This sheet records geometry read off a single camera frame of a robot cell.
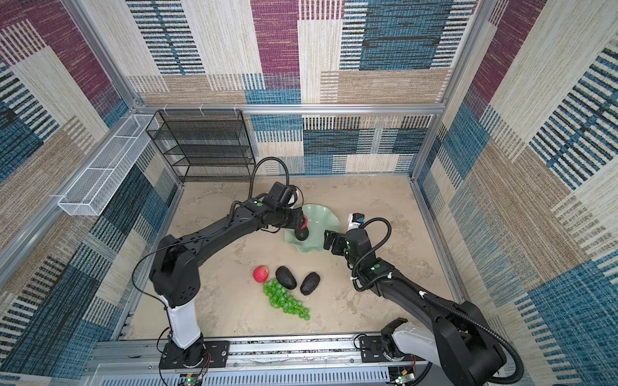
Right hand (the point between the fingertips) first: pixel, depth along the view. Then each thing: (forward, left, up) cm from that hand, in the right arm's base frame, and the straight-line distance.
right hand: (336, 237), depth 86 cm
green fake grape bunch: (-18, +20, -7) cm, 27 cm away
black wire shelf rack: (+46, +55, +6) cm, 72 cm away
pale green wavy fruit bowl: (+14, +6, -9) cm, 17 cm away
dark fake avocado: (-11, +18, -8) cm, 23 cm away
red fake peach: (-9, +27, -8) cm, 30 cm away
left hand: (+7, +12, +3) cm, 14 cm away
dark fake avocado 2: (-13, +10, -7) cm, 18 cm away
